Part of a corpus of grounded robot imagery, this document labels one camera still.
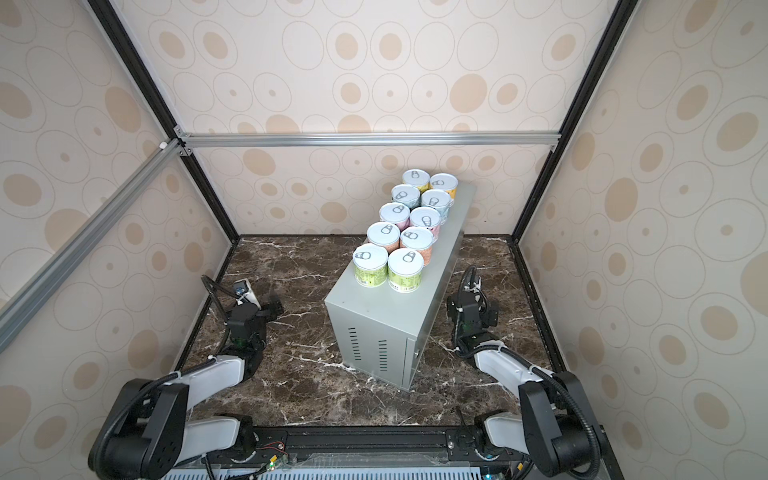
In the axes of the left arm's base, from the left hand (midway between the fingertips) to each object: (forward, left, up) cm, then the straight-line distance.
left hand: (264, 287), depth 87 cm
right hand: (-1, -63, -4) cm, 63 cm away
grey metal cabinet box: (-23, -37, +18) cm, 47 cm away
